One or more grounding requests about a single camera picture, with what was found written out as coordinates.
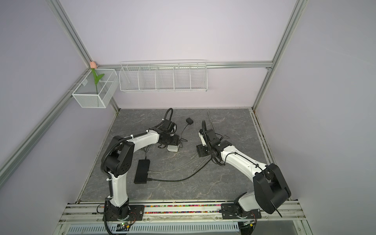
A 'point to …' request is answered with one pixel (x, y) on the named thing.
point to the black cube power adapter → (189, 121)
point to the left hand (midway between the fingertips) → (176, 142)
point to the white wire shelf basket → (163, 76)
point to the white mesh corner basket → (85, 93)
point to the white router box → (173, 148)
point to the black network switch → (142, 171)
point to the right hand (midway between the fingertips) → (202, 148)
